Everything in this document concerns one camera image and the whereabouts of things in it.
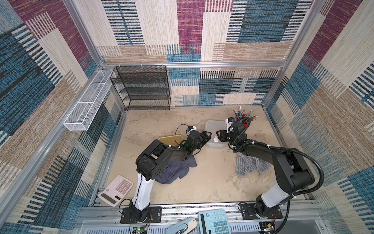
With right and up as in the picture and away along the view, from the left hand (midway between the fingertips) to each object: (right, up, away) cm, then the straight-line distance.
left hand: (211, 135), depth 94 cm
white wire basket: (-66, +11, -23) cm, 71 cm away
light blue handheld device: (-16, -40, -26) cm, 50 cm away
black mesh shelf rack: (-48, +34, +14) cm, 61 cm away
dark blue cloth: (-22, -18, -8) cm, 30 cm away
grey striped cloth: (+19, -16, -6) cm, 26 cm away
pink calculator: (-54, -29, -15) cm, 62 cm away
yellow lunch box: (-24, -3, -1) cm, 24 cm away
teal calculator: (-3, -39, -24) cm, 45 cm away
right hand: (+6, +1, +1) cm, 6 cm away
